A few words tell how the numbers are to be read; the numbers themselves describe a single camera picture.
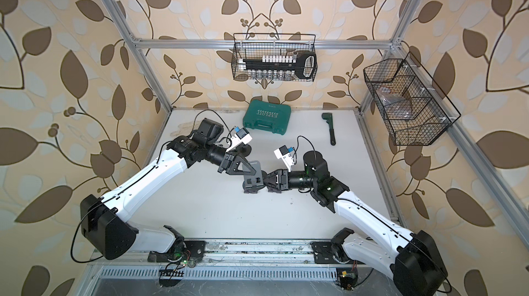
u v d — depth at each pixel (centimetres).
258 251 75
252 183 63
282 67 85
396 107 70
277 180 62
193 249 75
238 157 61
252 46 91
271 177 67
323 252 73
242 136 62
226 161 59
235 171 62
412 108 73
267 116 112
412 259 39
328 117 116
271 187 65
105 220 39
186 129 112
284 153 67
